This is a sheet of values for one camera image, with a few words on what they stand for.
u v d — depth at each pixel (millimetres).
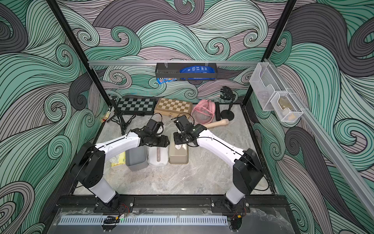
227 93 960
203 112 1141
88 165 451
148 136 679
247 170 423
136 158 882
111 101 839
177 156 849
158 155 904
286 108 643
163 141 787
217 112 1120
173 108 1124
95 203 728
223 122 1063
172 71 952
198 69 908
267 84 776
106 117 1102
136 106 1148
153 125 712
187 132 604
